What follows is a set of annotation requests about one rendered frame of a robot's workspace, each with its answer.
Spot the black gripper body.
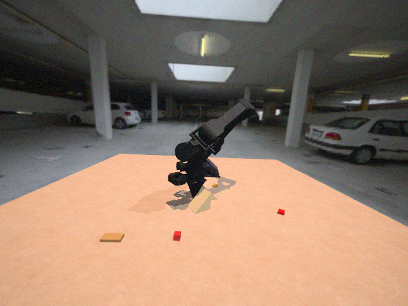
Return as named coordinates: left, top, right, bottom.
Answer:
left=168, top=157, right=218, bottom=186

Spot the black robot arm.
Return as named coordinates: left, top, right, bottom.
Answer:
left=175, top=97, right=255, bottom=172

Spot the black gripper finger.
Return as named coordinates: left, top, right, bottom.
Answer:
left=195, top=179, right=207, bottom=195
left=187, top=181, right=198, bottom=198

